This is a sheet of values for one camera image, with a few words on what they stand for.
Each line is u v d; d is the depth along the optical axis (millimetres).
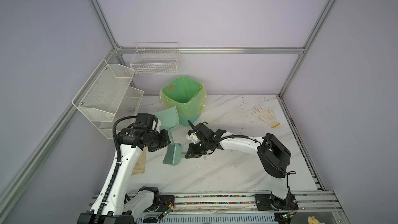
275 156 486
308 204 745
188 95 1075
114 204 374
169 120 829
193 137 800
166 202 733
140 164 863
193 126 725
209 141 672
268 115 1081
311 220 661
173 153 864
